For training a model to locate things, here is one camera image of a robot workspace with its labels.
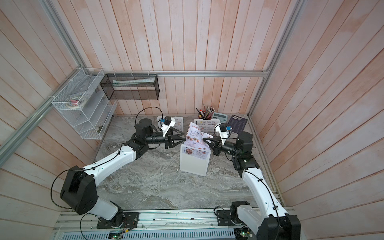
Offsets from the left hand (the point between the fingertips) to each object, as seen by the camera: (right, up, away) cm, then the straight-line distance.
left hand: (184, 138), depth 72 cm
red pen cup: (+15, +15, +29) cm, 36 cm away
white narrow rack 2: (+14, +7, +20) cm, 26 cm away
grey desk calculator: (+29, +14, +43) cm, 54 cm away
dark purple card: (+41, +9, +43) cm, 60 cm away
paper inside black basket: (-40, +34, +18) cm, 55 cm away
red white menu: (+5, -4, +4) cm, 7 cm away
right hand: (+10, 0, 0) cm, 10 cm away
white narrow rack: (+5, -12, +8) cm, 15 cm away
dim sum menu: (+14, +7, +20) cm, 26 cm away
